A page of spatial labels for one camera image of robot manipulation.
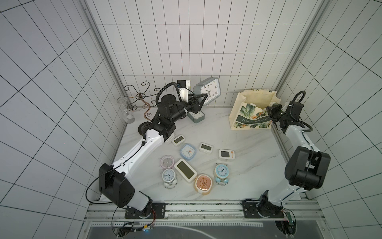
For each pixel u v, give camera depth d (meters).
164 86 0.47
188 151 0.92
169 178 0.79
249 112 0.90
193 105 0.60
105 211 0.74
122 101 0.79
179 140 0.97
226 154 0.90
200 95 0.62
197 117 1.10
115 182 0.40
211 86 0.67
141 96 0.83
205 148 0.92
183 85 0.58
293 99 0.67
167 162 0.88
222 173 0.82
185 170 0.83
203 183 0.79
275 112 0.77
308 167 0.50
